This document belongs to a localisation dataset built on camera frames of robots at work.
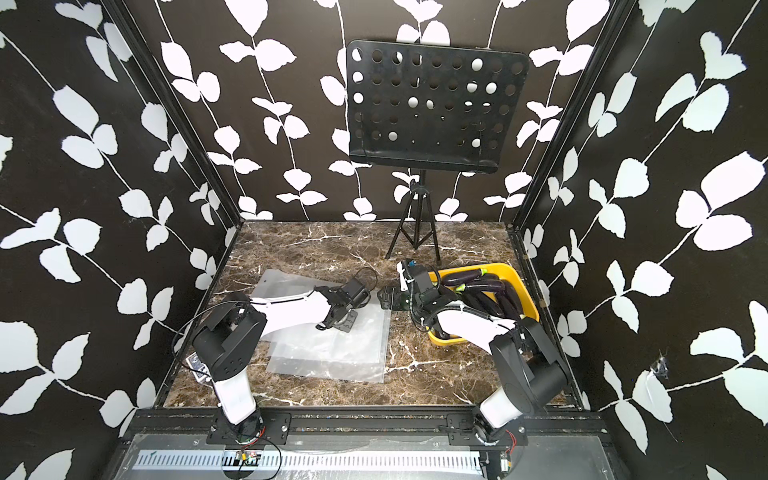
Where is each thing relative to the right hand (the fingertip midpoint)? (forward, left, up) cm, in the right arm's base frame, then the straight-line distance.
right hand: (384, 290), depth 89 cm
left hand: (-3, +13, -9) cm, 17 cm away
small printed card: (-21, +51, -8) cm, 56 cm away
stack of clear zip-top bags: (-14, +25, -10) cm, 30 cm away
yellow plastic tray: (+12, -40, -6) cm, 42 cm away
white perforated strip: (-42, +17, -11) cm, 47 cm away
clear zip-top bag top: (+5, +36, -10) cm, 38 cm away
